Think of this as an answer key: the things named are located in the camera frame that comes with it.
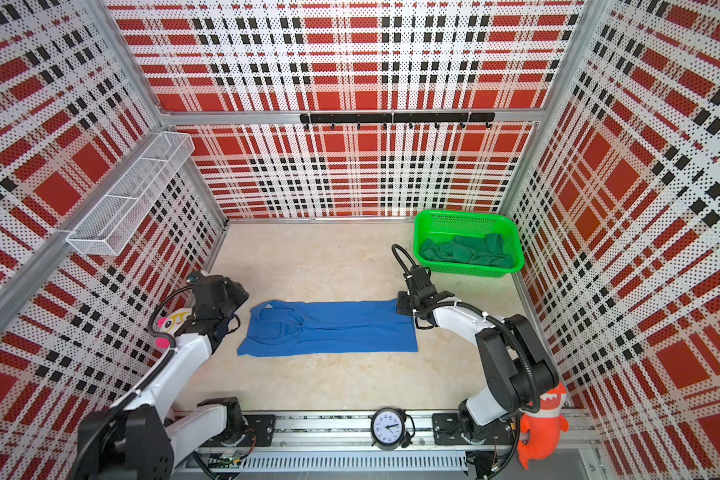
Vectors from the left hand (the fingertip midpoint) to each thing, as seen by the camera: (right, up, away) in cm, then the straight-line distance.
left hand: (241, 291), depth 86 cm
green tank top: (+81, +12, +22) cm, 85 cm away
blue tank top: (+12, -12, +5) cm, 17 cm away
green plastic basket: (+66, +22, +35) cm, 78 cm away
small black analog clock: (+42, -31, -14) cm, 54 cm away
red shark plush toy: (+79, -29, -17) cm, 86 cm away
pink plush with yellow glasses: (-20, -9, -2) cm, 22 cm away
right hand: (+49, -5, +6) cm, 49 cm away
